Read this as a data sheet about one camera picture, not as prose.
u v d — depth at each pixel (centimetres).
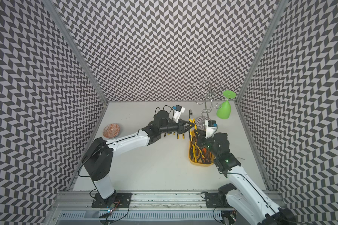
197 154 86
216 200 73
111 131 99
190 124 75
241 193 49
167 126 67
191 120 75
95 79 108
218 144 58
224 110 83
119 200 71
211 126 64
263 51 83
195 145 89
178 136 97
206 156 83
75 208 71
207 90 80
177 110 71
